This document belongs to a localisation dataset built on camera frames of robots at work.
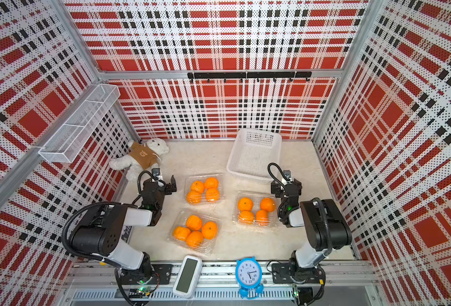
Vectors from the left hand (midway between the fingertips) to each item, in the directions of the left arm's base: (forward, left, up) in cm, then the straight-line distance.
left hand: (166, 176), depth 94 cm
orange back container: (-4, -16, -3) cm, 17 cm away
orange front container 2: (-25, -24, -5) cm, 35 cm away
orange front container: (-23, -17, -3) cm, 28 cm away
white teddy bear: (+14, +17, -1) cm, 22 cm away
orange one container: (-14, -40, -4) cm, 42 cm away
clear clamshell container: (-3, -28, -8) cm, 29 cm away
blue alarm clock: (-42, -40, -6) cm, 58 cm away
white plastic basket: (+26, -46, -10) cm, 54 cm away
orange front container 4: (-30, -18, -2) cm, 35 cm away
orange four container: (-20, -47, -4) cm, 51 cm away
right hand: (-1, -61, -2) cm, 61 cm away
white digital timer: (-43, -17, -4) cm, 46 cm away
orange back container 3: (-11, -15, -2) cm, 19 cm away
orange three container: (-20, -40, -3) cm, 45 cm away
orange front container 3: (-27, -13, -2) cm, 30 cm away
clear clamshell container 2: (-33, -25, 0) cm, 41 cm away
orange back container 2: (-2, -23, -3) cm, 23 cm away
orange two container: (-14, -50, -2) cm, 52 cm away
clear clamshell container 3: (-14, -45, -8) cm, 48 cm away
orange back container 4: (-8, -24, -4) cm, 25 cm away
